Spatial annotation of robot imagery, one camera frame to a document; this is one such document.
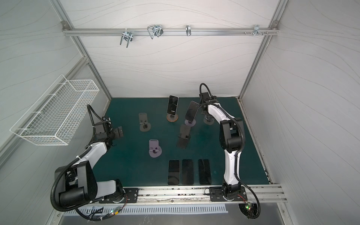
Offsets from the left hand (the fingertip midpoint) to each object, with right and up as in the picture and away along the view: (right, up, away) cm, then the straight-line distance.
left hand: (114, 128), depth 90 cm
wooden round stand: (+36, +5, +18) cm, 41 cm away
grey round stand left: (+16, -1, +12) cm, 20 cm away
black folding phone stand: (+46, -6, 0) cm, 46 cm away
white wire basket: (-18, +7, -24) cm, 31 cm away
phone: (+51, +11, +6) cm, 53 cm away
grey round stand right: (+64, +4, +11) cm, 65 cm away
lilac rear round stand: (+51, +1, +14) cm, 53 cm away
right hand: (+67, +12, +10) cm, 69 cm away
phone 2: (+58, -23, -9) cm, 63 cm away
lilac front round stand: (+28, -14, -4) cm, 31 cm away
